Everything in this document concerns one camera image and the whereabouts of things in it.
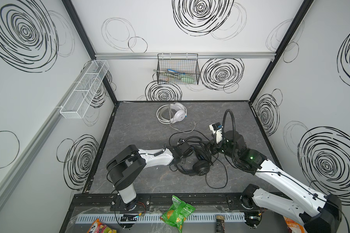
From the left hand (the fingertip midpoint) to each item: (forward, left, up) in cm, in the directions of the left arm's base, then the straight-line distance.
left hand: (181, 159), depth 90 cm
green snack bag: (-29, +2, +7) cm, 30 cm away
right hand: (+3, -12, +22) cm, 25 cm away
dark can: (-32, -18, +5) cm, 37 cm away
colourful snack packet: (-35, +37, +5) cm, 51 cm away
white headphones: (+30, +7, +8) cm, 32 cm away
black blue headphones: (-7, -11, +9) cm, 16 cm away
